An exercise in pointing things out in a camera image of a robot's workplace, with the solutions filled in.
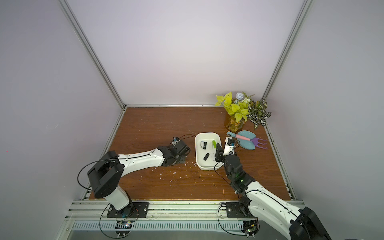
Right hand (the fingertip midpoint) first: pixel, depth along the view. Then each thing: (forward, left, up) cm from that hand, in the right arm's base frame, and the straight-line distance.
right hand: (221, 142), depth 79 cm
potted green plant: (+18, -13, +6) cm, 22 cm away
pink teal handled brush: (+16, -8, -16) cm, 24 cm away
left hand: (-3, +21, -14) cm, 26 cm away
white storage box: (-5, +5, -17) cm, 19 cm away
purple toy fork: (+12, -26, -19) cm, 35 cm away
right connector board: (-36, -13, -19) cm, 42 cm away
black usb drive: (+8, +9, -17) cm, 21 cm away
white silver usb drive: (+8, +11, -17) cm, 22 cm away
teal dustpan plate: (+10, -18, -18) cm, 27 cm away
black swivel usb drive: (-1, +8, -17) cm, 19 cm away
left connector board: (-38, +50, -20) cm, 66 cm away
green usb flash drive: (+9, +2, -17) cm, 19 cm away
